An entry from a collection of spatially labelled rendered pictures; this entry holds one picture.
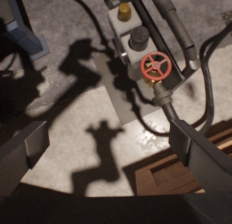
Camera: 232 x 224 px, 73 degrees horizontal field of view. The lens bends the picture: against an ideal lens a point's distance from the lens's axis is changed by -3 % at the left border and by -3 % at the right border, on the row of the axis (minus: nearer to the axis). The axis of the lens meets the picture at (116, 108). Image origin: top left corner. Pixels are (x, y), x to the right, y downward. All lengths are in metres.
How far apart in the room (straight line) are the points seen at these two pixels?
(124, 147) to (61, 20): 0.87
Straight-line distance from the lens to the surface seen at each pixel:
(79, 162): 0.93
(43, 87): 1.03
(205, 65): 0.98
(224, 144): 0.65
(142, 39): 0.42
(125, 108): 0.87
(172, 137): 0.16
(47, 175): 1.01
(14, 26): 0.95
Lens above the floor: 0.87
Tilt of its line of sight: 81 degrees down
